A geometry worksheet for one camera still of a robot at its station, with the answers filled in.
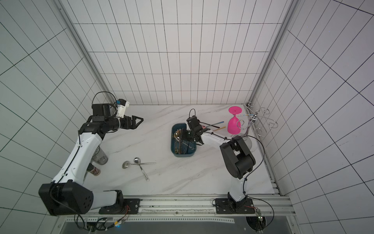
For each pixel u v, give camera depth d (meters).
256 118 0.74
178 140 0.98
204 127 0.75
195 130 0.74
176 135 0.99
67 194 0.39
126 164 0.87
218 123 1.08
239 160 0.49
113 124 0.64
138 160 0.87
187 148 0.93
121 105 0.67
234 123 0.87
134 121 0.68
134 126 0.68
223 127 1.07
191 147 0.94
